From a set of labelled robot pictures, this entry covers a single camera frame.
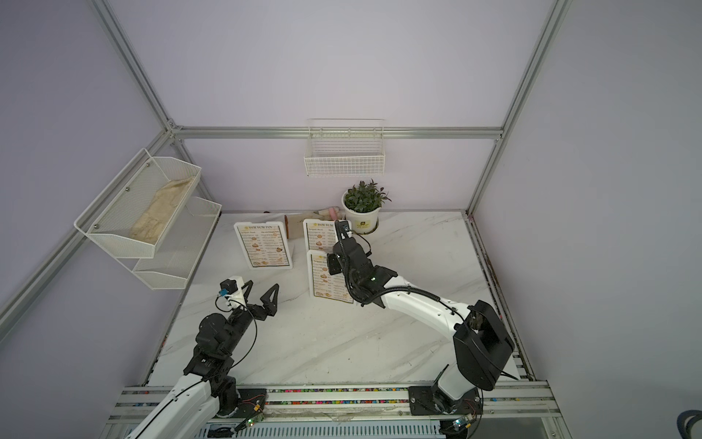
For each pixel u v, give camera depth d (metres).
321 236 0.93
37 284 0.53
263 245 0.95
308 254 0.82
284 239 0.93
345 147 0.95
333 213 1.18
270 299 0.73
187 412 0.54
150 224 0.76
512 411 0.74
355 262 0.59
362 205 1.01
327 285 0.88
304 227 0.91
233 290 0.67
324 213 1.18
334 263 0.71
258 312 0.70
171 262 0.90
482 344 0.42
